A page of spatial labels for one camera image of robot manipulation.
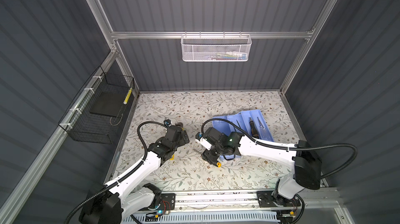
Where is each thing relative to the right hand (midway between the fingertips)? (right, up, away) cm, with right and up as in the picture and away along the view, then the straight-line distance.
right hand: (207, 153), depth 79 cm
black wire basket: (-53, +21, -7) cm, 57 cm away
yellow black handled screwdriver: (+6, -7, +3) cm, 10 cm away
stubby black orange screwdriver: (+26, +11, +5) cm, 28 cm away
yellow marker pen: (-42, +30, +2) cm, 52 cm away
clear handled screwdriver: (+31, +14, +9) cm, 35 cm away
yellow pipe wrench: (-17, +12, +22) cm, 30 cm away
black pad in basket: (-49, +26, -4) cm, 55 cm away
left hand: (-15, +8, +5) cm, 18 cm away
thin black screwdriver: (+19, +14, +14) cm, 28 cm away
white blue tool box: (+21, +17, +10) cm, 29 cm away
